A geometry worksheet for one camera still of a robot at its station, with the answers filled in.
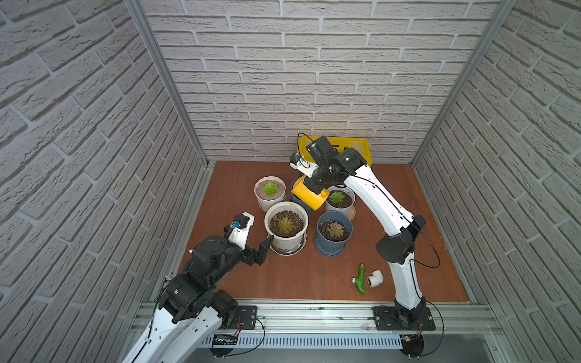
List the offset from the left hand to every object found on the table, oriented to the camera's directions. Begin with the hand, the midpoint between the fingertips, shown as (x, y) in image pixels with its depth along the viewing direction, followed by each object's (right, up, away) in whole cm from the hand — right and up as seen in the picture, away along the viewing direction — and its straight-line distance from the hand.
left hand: (258, 224), depth 68 cm
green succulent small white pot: (+29, +7, +25) cm, 39 cm away
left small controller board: (-12, -39, +5) cm, 41 cm away
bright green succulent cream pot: (0, +11, +26) cm, 28 cm away
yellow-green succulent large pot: (+8, -3, +16) cm, 18 cm away
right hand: (+18, +14, +13) cm, 26 cm away
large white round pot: (+11, +2, +22) cm, 24 cm away
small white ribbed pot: (+32, +3, +24) cm, 40 cm away
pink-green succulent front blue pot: (+27, -5, +17) cm, 32 cm away
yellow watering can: (+17, +8, +13) cm, 23 cm away
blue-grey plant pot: (+30, -1, +19) cm, 35 cm away
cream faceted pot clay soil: (-1, +5, +24) cm, 24 cm away
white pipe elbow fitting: (+41, -22, +12) cm, 48 cm away
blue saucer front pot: (+25, -14, +21) cm, 36 cm away
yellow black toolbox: (+32, +32, +39) cm, 60 cm away
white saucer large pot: (+7, -15, +20) cm, 26 cm away
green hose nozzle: (+35, -24, +13) cm, 44 cm away
